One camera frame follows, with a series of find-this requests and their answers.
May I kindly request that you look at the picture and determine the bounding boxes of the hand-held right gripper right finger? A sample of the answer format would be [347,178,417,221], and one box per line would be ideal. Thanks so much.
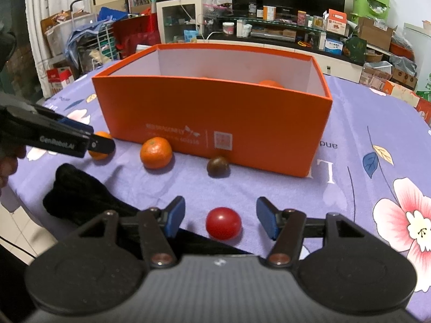
[256,197,366,268]

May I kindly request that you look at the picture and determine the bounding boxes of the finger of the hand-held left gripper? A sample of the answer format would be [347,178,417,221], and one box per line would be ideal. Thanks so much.
[57,116,95,136]
[86,133,116,155]

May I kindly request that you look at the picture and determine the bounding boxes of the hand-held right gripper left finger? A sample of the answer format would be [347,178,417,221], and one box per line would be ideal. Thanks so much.
[76,196,186,268]

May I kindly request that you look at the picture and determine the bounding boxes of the red tomato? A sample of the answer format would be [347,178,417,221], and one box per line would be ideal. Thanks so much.
[206,207,242,240]

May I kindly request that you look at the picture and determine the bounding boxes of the dark brown tomato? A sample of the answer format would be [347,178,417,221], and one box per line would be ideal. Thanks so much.
[207,156,231,178]

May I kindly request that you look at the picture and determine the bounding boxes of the orange cardboard box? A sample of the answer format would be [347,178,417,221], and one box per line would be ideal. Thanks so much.
[92,43,333,178]

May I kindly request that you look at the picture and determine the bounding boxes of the person's left hand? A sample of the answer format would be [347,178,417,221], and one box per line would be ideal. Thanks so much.
[0,155,18,189]

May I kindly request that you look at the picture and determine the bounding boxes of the red carton box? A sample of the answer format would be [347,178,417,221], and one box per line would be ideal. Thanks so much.
[46,67,75,96]

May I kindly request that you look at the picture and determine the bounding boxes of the black cloth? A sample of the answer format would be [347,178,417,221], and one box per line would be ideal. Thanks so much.
[43,163,250,256]

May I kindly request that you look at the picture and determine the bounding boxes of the blue cloth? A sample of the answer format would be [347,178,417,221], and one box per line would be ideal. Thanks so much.
[67,20,108,58]

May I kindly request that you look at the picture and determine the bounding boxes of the red paper bag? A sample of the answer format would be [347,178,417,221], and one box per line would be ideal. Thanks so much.
[113,13,160,59]

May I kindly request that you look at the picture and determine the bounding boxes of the white glass-door cabinet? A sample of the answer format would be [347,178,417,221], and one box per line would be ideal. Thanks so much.
[156,0,203,46]

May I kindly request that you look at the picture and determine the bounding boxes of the white curtain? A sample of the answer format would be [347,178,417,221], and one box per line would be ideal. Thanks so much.
[25,0,73,98]

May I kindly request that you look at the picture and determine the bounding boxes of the white TV stand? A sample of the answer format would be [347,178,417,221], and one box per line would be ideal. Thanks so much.
[202,15,364,75]

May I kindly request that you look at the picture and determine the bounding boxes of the orange printed gift carton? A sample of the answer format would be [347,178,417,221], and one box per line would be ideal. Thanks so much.
[384,81,431,122]

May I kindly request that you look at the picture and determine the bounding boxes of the clear plastic bin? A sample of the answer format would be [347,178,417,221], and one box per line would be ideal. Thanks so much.
[362,61,393,86]

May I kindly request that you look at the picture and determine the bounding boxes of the blue and white tissue box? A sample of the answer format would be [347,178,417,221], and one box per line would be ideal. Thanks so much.
[325,38,343,54]

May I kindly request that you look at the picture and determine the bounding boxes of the dark green box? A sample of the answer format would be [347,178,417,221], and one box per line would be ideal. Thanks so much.
[342,35,367,66]

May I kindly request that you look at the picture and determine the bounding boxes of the white and orange small box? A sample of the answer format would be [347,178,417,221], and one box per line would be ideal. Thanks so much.
[326,9,348,35]

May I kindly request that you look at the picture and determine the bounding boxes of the brown cardboard box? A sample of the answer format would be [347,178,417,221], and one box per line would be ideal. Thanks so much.
[357,17,394,51]

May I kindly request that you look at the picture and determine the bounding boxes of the white chest freezer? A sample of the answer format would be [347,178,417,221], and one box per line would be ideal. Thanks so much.
[402,23,431,61]

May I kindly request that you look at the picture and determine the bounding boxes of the black wire trolley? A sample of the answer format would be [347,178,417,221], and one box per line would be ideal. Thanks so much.
[69,0,118,71]

